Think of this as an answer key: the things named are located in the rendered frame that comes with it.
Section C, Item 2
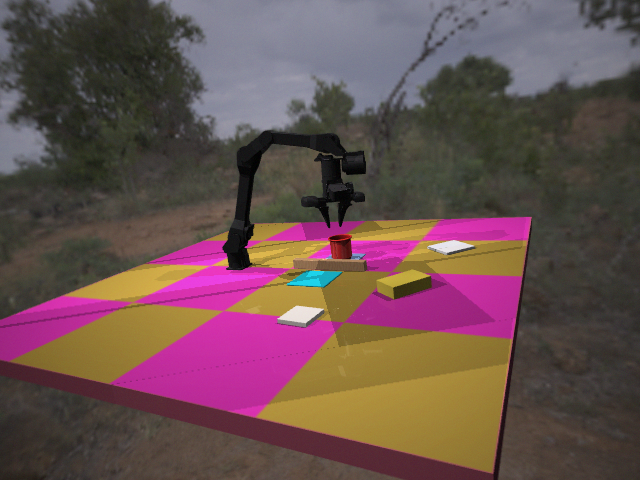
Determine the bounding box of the tan wooden plank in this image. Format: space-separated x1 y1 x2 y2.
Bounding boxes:
293 258 367 271

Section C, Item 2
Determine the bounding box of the yellow rectangular block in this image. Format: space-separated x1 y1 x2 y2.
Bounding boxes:
376 269 432 300

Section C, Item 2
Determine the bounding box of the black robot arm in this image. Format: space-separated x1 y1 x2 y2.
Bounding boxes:
222 130 366 270

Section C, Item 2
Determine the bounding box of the red cup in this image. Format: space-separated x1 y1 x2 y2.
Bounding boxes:
328 234 352 259

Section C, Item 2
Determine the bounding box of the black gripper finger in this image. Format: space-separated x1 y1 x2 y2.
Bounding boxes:
338 203 352 227
315 206 330 228

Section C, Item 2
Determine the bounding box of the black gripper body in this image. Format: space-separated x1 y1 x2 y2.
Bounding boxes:
301 175 365 207

